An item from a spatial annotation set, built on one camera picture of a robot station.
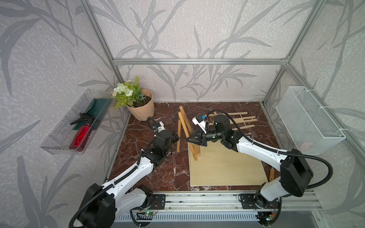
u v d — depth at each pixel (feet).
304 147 2.34
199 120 2.14
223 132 2.03
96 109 2.34
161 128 2.40
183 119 2.19
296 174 1.40
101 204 1.27
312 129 2.02
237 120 3.57
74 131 2.10
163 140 1.98
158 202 2.37
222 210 2.36
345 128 1.96
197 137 2.17
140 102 3.36
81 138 1.91
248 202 2.41
